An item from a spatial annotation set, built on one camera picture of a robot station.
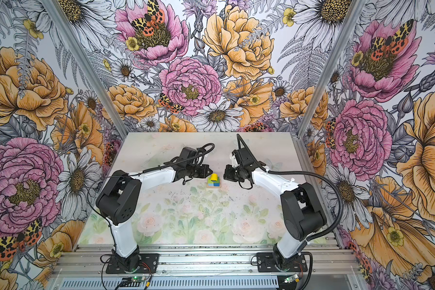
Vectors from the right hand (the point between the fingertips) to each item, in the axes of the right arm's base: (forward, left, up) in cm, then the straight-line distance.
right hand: (224, 180), depth 89 cm
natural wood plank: (+1, +7, -7) cm, 10 cm away
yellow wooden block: (+3, +5, -1) cm, 6 cm away
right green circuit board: (-39, -24, -11) cm, 47 cm away
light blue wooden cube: (+2, +7, -5) cm, 9 cm away
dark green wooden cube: (+3, +3, -5) cm, 6 cm away
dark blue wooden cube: (+2, +4, -7) cm, 8 cm away
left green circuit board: (-38, +34, -9) cm, 52 cm away
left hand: (+4, +7, -3) cm, 8 cm away
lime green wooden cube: (+2, +8, -5) cm, 9 cm away
